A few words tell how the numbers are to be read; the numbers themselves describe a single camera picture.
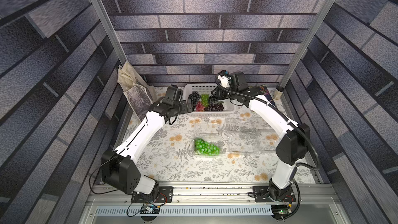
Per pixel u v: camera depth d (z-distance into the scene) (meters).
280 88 1.12
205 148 0.84
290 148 0.46
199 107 1.03
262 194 0.73
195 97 1.06
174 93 0.61
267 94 1.13
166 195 0.73
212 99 1.08
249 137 0.94
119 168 0.40
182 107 0.73
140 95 0.87
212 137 0.95
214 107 1.03
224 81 0.75
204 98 1.09
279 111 0.52
